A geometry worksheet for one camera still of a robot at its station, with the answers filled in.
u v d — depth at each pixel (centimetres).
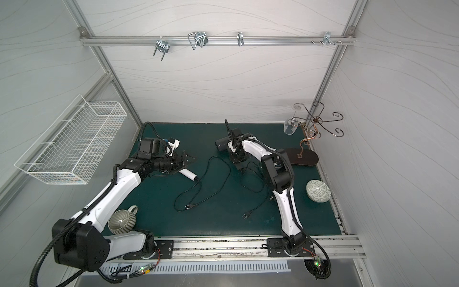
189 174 94
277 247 73
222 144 104
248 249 75
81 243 39
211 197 90
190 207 84
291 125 94
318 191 89
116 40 77
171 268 70
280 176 58
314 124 80
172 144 74
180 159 70
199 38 77
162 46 78
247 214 82
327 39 77
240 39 78
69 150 68
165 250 74
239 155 88
